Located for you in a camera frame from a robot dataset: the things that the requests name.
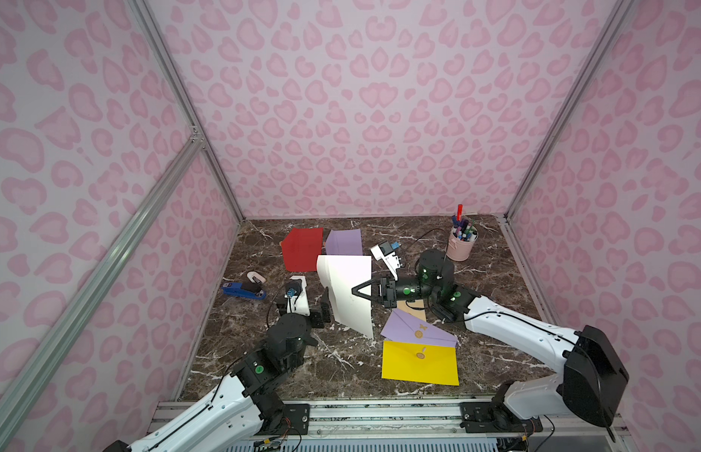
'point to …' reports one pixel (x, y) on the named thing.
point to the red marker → (460, 212)
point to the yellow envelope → (419, 363)
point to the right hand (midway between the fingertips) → (353, 298)
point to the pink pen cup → (462, 241)
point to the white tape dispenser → (255, 277)
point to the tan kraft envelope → (418, 311)
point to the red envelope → (301, 247)
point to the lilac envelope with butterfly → (344, 242)
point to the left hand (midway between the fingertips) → (314, 287)
